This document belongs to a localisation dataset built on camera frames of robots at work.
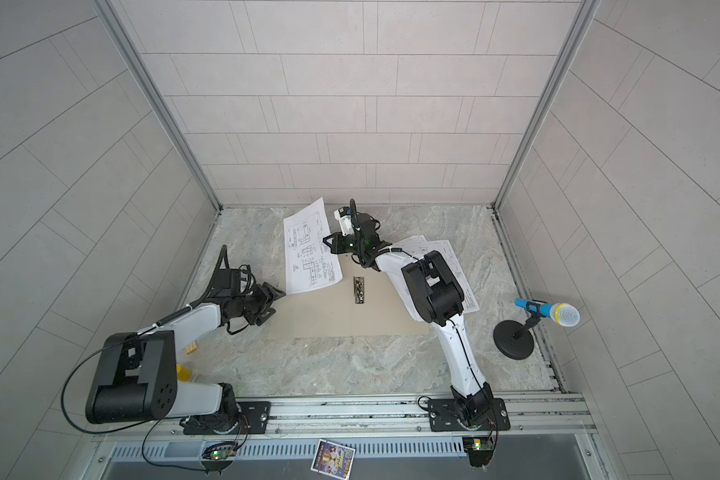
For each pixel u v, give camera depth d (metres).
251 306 0.76
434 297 0.59
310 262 0.97
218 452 0.65
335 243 0.87
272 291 0.82
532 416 0.73
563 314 0.63
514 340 0.83
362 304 0.91
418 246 1.05
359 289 0.93
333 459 0.65
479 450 0.68
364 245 0.80
